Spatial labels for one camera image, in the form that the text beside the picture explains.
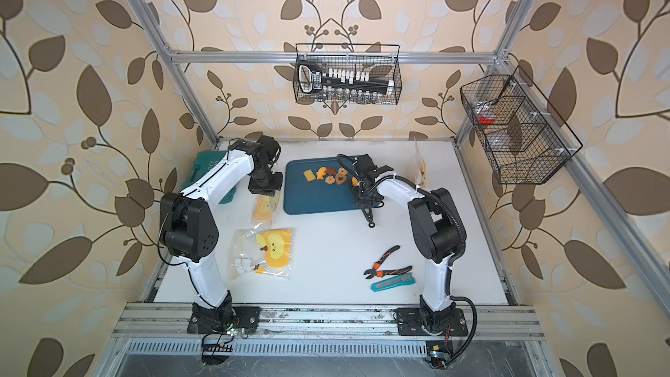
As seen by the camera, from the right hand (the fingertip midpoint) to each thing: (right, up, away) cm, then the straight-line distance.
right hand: (363, 199), depth 97 cm
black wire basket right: (+45, +21, -23) cm, 54 cm away
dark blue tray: (-16, +5, +8) cm, 19 cm away
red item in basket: (+38, +27, -15) cm, 49 cm away
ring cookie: (-9, +7, +8) cm, 14 cm away
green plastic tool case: (-67, +14, +11) cm, 69 cm away
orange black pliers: (+2, -22, -15) cm, 26 cm away
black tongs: (0, +4, -25) cm, 26 cm away
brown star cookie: (-13, +10, +10) cm, 19 cm away
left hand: (-33, +4, -8) cm, 34 cm away
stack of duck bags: (-32, -16, -13) cm, 38 cm away
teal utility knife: (+10, -24, -17) cm, 31 cm away
